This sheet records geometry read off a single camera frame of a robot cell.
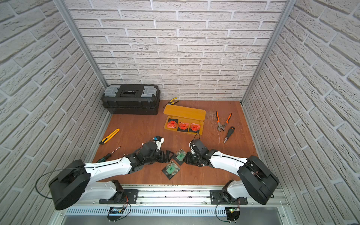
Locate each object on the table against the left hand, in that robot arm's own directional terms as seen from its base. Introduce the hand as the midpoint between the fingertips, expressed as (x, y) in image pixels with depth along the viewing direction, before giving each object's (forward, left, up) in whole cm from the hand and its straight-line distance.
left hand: (171, 152), depth 84 cm
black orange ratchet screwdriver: (+16, -41, -4) cm, 44 cm away
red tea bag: (+25, +1, -5) cm, 26 cm away
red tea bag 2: (+21, -16, -4) cm, 26 cm away
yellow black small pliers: (+48, +2, -5) cm, 48 cm away
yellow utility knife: (+15, +45, -7) cm, 48 cm away
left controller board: (-30, +28, -10) cm, 42 cm away
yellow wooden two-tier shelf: (+18, -8, +9) cm, 22 cm away
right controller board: (-30, -33, -7) cm, 45 cm away
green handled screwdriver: (0, +41, -7) cm, 42 cm away
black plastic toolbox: (+37, +30, +9) cm, 48 cm away
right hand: (-3, -9, -5) cm, 11 cm away
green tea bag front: (-8, 0, -7) cm, 11 cm away
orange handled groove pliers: (+23, -36, -5) cm, 43 cm away
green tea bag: (0, -5, -6) cm, 8 cm away
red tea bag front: (+23, -7, -6) cm, 24 cm away
